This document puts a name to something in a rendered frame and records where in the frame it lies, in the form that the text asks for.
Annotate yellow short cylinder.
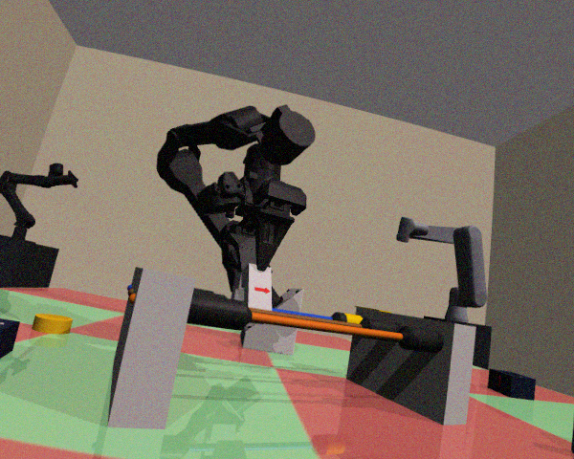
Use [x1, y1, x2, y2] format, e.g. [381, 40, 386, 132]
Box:
[33, 314, 73, 335]

